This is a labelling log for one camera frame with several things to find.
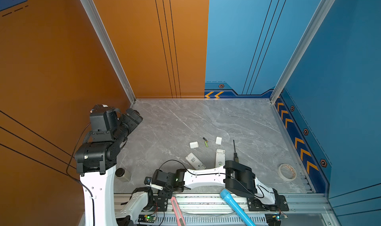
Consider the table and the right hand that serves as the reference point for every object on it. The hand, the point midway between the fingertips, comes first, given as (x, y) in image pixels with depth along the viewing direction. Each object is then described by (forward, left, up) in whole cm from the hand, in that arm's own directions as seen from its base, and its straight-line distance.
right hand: (159, 189), depth 78 cm
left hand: (+18, +6, +40) cm, 44 cm away
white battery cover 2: (+30, -34, -1) cm, 45 cm away
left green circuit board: (-12, +4, -1) cm, 13 cm away
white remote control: (+15, -19, +1) cm, 24 cm away
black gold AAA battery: (+30, -25, +1) cm, 39 cm away
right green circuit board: (-13, -56, -2) cm, 58 cm away
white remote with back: (+17, -34, 0) cm, 38 cm away
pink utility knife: (-13, -11, 0) cm, 17 cm away
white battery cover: (+26, -18, 0) cm, 32 cm away
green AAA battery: (+26, -26, 0) cm, 37 cm away
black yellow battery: (+16, -43, +1) cm, 46 cm away
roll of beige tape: (+9, -71, -1) cm, 71 cm away
